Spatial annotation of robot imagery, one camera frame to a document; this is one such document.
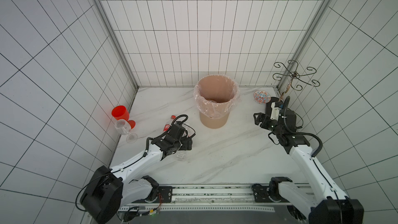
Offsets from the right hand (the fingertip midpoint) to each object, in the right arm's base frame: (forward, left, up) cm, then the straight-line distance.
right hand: (262, 114), depth 82 cm
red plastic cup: (-3, +79, 0) cm, 79 cm away
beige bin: (+2, +26, -17) cm, 31 cm away
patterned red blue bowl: (+27, -10, -17) cm, 34 cm away
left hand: (-14, +43, -13) cm, 47 cm away
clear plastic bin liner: (+18, +26, -6) cm, 32 cm away
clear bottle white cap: (-21, +43, -13) cm, 50 cm away
